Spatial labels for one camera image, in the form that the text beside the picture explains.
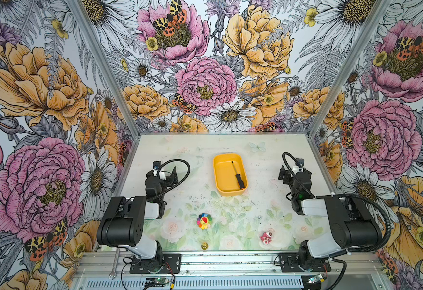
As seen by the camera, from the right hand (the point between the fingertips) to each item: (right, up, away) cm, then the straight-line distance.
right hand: (292, 171), depth 93 cm
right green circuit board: (0, -40, -22) cm, 45 cm away
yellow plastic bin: (-33, -6, +7) cm, 34 cm away
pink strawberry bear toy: (-17, -26, -17) cm, 35 cm away
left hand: (-63, 0, 0) cm, 63 cm away
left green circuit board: (-60, -40, -22) cm, 75 cm away
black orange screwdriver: (-26, -5, +6) cm, 27 cm away
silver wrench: (-79, -38, -21) cm, 90 cm away
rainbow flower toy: (-44, -22, -10) cm, 50 cm away
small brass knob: (-43, -29, -17) cm, 55 cm away
